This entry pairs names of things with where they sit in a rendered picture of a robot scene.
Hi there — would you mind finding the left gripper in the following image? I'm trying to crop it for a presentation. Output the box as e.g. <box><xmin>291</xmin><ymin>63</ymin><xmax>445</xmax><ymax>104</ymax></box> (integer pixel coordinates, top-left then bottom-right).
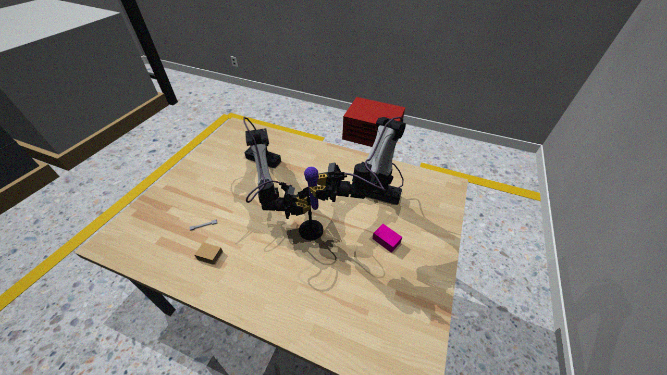
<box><xmin>309</xmin><ymin>172</ymin><xmax>350</xmax><ymax>202</ymax></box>

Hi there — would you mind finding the purple box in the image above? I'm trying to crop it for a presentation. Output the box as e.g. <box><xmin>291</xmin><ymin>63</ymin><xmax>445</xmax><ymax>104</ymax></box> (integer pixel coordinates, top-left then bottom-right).
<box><xmin>373</xmin><ymin>224</ymin><xmax>402</xmax><ymax>253</ymax></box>

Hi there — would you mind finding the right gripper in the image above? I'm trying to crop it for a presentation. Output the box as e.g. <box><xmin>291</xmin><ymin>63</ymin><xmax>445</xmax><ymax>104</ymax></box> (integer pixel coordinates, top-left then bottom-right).
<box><xmin>275</xmin><ymin>194</ymin><xmax>311</xmax><ymax>219</ymax></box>

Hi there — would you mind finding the purple microphone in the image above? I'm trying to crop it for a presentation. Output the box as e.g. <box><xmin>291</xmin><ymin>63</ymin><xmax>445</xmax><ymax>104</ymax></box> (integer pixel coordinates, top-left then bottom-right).
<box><xmin>304</xmin><ymin>167</ymin><xmax>319</xmax><ymax>210</ymax></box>

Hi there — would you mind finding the brown flat block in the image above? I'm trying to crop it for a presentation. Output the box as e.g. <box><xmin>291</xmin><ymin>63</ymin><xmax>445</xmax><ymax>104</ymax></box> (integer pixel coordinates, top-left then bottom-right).
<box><xmin>194</xmin><ymin>242</ymin><xmax>223</xmax><ymax>264</ymax></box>

